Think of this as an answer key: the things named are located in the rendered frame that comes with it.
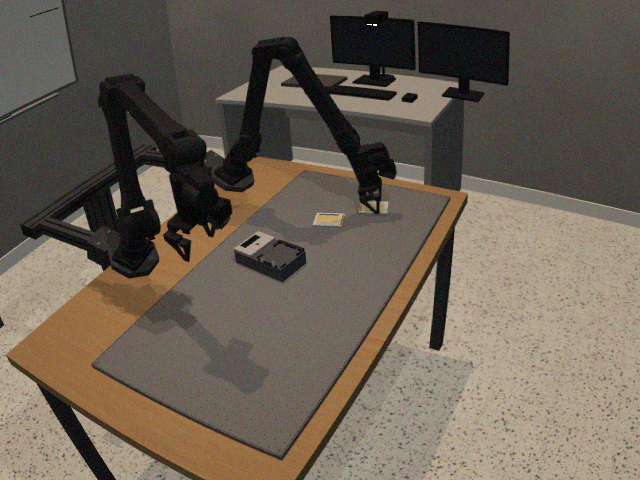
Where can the white cassette with copper tabs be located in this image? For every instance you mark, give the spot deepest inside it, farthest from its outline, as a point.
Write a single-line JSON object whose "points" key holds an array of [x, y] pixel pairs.
{"points": [[329, 221]]}

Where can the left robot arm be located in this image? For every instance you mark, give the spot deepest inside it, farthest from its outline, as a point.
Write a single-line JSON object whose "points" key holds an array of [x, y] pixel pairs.
{"points": [[232, 171]]}

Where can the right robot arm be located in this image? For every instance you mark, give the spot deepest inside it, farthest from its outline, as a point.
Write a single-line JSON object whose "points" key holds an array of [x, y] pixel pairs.
{"points": [[198, 187]]}

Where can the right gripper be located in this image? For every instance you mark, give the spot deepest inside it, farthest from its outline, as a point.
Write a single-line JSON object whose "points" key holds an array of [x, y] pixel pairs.
{"points": [[175, 224]]}

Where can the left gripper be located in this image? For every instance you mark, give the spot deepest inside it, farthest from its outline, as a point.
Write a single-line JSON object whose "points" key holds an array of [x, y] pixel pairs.
{"points": [[363, 188]]}

